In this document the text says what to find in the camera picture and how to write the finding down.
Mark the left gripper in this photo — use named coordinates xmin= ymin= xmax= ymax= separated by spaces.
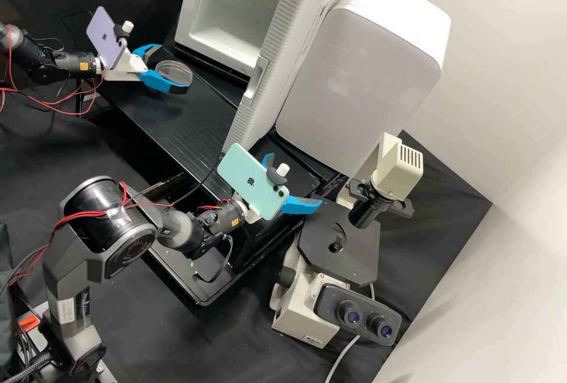
xmin=102 ymin=43 xmax=193 ymax=96

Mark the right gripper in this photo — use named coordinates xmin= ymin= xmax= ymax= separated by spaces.
xmin=233 ymin=152 xmax=325 ymax=225

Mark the petri dish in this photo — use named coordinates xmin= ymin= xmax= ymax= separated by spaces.
xmin=155 ymin=60 xmax=195 ymax=88

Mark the white incubator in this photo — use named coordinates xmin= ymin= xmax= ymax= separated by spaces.
xmin=174 ymin=0 xmax=303 ymax=77

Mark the incubator door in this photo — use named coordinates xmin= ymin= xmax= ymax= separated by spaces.
xmin=220 ymin=0 xmax=360 ymax=154

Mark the black platform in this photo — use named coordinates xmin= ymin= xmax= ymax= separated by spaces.
xmin=170 ymin=41 xmax=259 ymax=90
xmin=81 ymin=48 xmax=347 ymax=207

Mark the black tray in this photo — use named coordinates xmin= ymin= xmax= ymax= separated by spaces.
xmin=142 ymin=165 xmax=323 ymax=307

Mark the cream microscope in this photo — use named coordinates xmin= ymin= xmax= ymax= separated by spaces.
xmin=270 ymin=132 xmax=426 ymax=348

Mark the white box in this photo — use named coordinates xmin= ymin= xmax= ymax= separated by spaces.
xmin=274 ymin=0 xmax=452 ymax=172

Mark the right wrist camera phone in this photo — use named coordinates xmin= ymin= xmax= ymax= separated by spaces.
xmin=216 ymin=142 xmax=291 ymax=220

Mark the wrist camera phone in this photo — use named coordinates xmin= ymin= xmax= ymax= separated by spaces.
xmin=216 ymin=142 xmax=291 ymax=220
xmin=85 ymin=5 xmax=135 ymax=72

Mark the left wrist camera phone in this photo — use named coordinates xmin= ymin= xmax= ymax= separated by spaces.
xmin=85 ymin=5 xmax=135 ymax=72

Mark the black cable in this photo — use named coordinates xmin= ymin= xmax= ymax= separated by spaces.
xmin=170 ymin=163 xmax=224 ymax=206

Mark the grey cable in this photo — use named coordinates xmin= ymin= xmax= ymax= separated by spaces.
xmin=324 ymin=333 xmax=360 ymax=383

